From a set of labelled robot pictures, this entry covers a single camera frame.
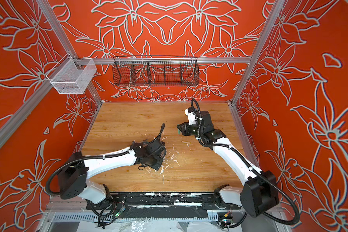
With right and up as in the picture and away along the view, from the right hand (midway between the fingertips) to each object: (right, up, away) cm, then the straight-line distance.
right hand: (178, 124), depth 77 cm
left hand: (-10, -23, +4) cm, 25 cm away
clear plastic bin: (-69, +31, +15) cm, 77 cm away
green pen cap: (0, -4, 0) cm, 4 cm away
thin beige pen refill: (+5, -13, +18) cm, 23 cm away
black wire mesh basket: (-18, +37, +23) cm, 47 cm away
